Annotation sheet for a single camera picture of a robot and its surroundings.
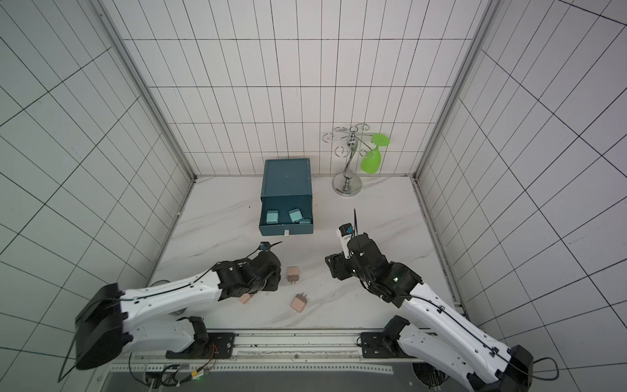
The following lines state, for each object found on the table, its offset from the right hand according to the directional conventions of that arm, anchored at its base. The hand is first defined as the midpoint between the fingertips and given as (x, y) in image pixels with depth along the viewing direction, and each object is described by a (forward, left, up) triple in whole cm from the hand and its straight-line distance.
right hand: (326, 258), depth 74 cm
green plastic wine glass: (+45, -17, +2) cm, 48 cm away
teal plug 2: (+16, +12, 0) cm, 20 cm away
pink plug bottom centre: (-9, +9, -16) cm, 20 cm away
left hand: (-5, +19, -11) cm, 23 cm away
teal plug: (+15, +20, 0) cm, 25 cm away
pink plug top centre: (0, +12, -13) cm, 18 cm away
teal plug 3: (+14, +8, 0) cm, 16 cm away
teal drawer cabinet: (+30, +16, +5) cm, 34 cm away
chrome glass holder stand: (+47, -8, -16) cm, 50 cm away
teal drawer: (+19, +16, +2) cm, 25 cm away
